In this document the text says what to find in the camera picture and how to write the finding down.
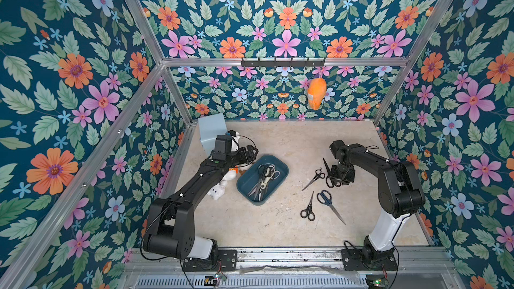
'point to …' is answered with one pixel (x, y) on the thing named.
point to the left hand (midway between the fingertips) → (252, 150)
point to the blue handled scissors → (324, 197)
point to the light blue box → (209, 128)
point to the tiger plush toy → (236, 169)
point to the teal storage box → (248, 180)
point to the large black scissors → (330, 181)
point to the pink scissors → (256, 189)
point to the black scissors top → (264, 171)
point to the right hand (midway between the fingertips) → (338, 179)
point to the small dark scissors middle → (318, 174)
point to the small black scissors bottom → (308, 213)
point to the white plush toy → (217, 190)
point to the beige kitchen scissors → (264, 184)
